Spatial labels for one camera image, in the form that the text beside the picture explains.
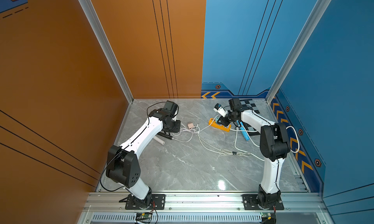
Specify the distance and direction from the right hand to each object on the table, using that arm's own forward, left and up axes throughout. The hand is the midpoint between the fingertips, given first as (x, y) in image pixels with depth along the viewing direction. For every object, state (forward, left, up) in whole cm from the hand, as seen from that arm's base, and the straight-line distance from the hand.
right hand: (220, 119), depth 100 cm
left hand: (-12, +29, +8) cm, 32 cm away
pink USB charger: (-3, +21, -4) cm, 22 cm away
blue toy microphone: (-7, -15, -4) cm, 17 cm away
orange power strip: (-6, -3, -4) cm, 7 cm away
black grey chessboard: (+19, -26, -3) cm, 32 cm away
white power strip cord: (-6, -45, -2) cm, 45 cm away
